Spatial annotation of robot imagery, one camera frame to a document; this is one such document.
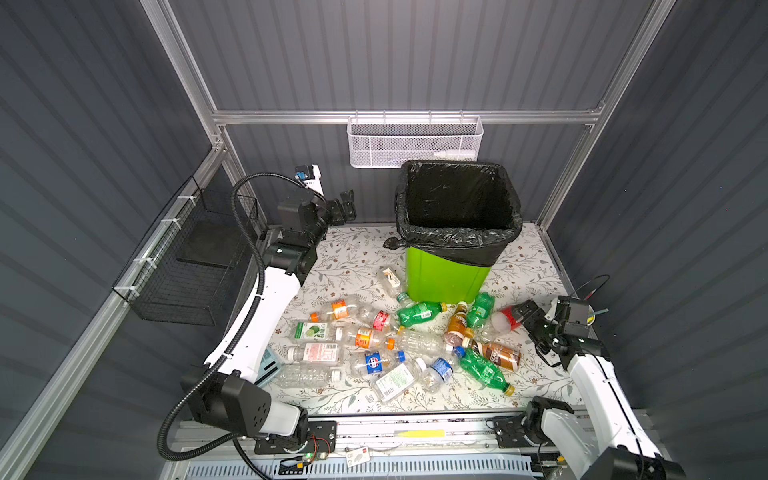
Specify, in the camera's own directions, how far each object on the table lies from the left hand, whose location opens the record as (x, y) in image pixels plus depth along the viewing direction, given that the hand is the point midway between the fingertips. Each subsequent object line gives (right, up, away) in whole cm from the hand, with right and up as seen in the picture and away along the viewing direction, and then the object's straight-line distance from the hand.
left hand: (335, 192), depth 72 cm
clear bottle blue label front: (+26, -47, +7) cm, 54 cm away
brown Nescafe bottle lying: (+45, -44, +10) cm, 64 cm away
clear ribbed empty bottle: (-11, -50, +14) cm, 54 cm away
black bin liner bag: (+38, -1, +25) cm, 46 cm away
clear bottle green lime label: (-9, -38, +17) cm, 43 cm away
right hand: (+52, -34, +12) cm, 63 cm away
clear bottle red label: (+10, -35, +17) cm, 40 cm away
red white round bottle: (+48, -35, +18) cm, 63 cm away
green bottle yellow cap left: (+20, -34, +18) cm, 43 cm away
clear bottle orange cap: (+1, -41, +17) cm, 44 cm away
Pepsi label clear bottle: (+9, -45, +9) cm, 47 cm away
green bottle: (+40, -34, +17) cm, 55 cm away
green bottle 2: (+39, -47, +9) cm, 62 cm away
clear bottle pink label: (-7, -43, +12) cm, 45 cm away
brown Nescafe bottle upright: (+33, -36, +15) cm, 51 cm away
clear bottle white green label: (+15, -49, +7) cm, 52 cm away
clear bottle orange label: (-2, -33, +19) cm, 38 cm away
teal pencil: (+70, -31, +7) cm, 77 cm away
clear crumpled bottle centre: (+23, -40, +11) cm, 47 cm away
